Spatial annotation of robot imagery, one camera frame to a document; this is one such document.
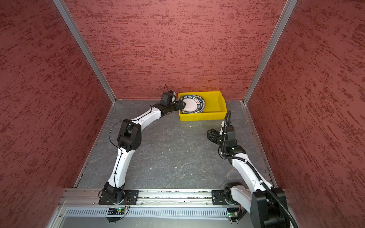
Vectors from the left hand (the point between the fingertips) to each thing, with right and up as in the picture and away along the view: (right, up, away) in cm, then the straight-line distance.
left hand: (181, 106), depth 103 cm
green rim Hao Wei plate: (+10, +2, +5) cm, 11 cm away
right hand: (+19, -19, -17) cm, 32 cm away
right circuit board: (+28, -56, -32) cm, 70 cm away
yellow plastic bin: (+28, +1, +14) cm, 32 cm away
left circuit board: (-32, -56, -32) cm, 72 cm away
